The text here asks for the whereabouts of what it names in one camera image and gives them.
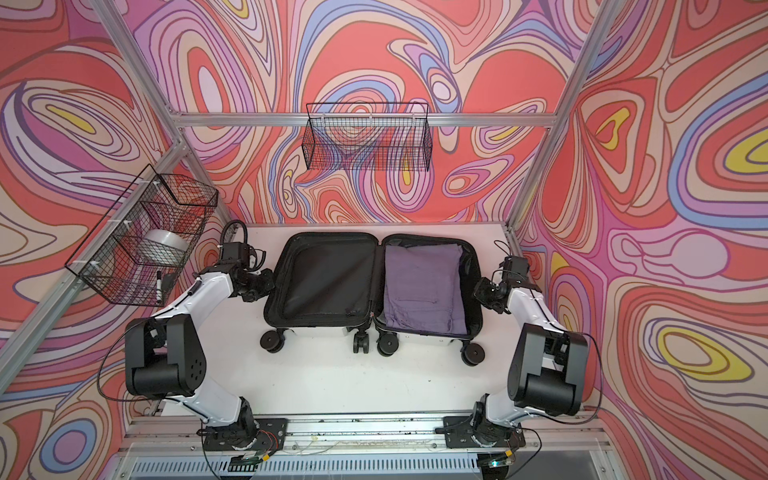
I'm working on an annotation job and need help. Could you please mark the purple jeans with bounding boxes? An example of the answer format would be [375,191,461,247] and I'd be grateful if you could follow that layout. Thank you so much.
[383,244,467,336]

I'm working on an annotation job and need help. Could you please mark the black white suitcase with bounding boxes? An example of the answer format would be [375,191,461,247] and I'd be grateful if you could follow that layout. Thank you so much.
[260,232,485,367]

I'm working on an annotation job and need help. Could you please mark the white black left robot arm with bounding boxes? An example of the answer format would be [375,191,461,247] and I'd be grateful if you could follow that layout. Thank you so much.
[124,242,275,449]

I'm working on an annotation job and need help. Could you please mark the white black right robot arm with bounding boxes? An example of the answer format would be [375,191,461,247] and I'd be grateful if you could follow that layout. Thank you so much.
[470,255,590,432]

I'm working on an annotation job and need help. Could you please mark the silver tape roll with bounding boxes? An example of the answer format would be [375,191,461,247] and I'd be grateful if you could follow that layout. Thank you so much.
[138,229,189,267]

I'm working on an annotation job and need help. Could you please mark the black marker pen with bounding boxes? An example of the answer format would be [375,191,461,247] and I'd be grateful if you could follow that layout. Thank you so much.
[155,270,164,305]

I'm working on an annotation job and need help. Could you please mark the black wire basket left wall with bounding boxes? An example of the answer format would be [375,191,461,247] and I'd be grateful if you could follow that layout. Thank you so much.
[65,166,218,307]

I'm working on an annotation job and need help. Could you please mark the black wire basket wall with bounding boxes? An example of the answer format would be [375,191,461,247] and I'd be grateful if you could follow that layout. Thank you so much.
[65,166,218,307]
[301,101,433,172]

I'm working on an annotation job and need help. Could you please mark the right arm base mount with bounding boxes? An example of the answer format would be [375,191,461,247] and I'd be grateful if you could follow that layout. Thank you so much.
[434,415,527,451]

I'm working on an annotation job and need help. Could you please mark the black wire basket back wall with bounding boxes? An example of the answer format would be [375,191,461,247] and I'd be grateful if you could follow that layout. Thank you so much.
[301,101,433,172]

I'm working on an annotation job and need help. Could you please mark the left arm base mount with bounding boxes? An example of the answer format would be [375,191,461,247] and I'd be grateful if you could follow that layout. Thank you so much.
[197,417,288,454]

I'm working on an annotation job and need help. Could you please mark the aluminium front rail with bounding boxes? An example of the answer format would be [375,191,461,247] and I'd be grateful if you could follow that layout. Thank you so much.
[102,411,629,479]

